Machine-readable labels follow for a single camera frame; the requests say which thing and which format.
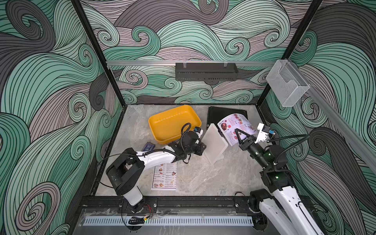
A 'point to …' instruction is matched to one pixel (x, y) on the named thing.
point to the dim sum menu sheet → (164, 177)
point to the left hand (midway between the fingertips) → (205, 144)
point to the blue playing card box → (148, 147)
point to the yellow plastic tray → (166, 127)
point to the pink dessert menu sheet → (228, 124)
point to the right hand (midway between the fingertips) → (234, 131)
